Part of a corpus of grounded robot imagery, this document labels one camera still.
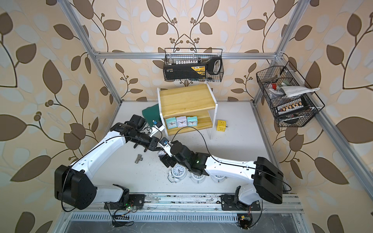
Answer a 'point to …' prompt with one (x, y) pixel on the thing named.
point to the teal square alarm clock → (171, 123)
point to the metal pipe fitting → (139, 157)
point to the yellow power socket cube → (221, 125)
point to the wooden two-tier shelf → (192, 100)
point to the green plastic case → (152, 113)
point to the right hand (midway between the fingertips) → (165, 149)
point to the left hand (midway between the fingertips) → (164, 148)
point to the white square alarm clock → (181, 121)
